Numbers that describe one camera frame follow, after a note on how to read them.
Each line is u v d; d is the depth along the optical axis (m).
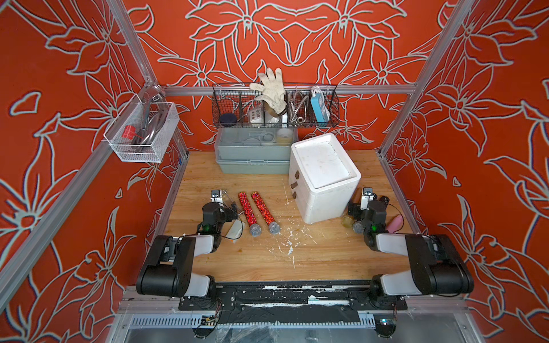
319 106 0.86
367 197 0.78
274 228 0.86
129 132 0.71
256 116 0.94
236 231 0.88
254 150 1.03
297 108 0.83
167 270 0.43
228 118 1.00
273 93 0.89
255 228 0.87
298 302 0.73
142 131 0.76
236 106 1.01
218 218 0.72
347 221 0.89
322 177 0.79
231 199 0.99
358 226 0.87
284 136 1.04
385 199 0.97
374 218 0.69
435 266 0.44
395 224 0.87
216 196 0.80
